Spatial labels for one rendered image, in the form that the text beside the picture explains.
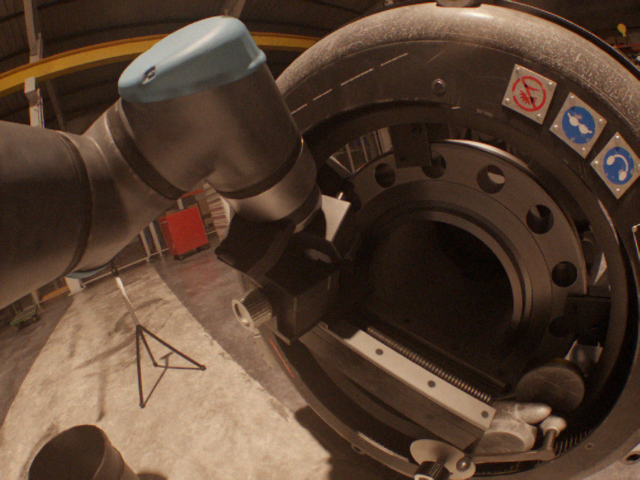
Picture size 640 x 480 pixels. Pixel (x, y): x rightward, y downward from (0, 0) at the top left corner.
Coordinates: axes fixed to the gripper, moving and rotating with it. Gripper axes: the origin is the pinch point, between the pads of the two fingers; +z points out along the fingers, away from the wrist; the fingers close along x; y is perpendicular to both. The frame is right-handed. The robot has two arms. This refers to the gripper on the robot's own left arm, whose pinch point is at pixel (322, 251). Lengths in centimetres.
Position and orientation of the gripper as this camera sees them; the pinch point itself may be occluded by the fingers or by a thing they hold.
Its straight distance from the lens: 42.6
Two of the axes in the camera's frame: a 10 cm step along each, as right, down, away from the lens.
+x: -8.5, -3.1, 4.2
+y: 4.5, -8.5, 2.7
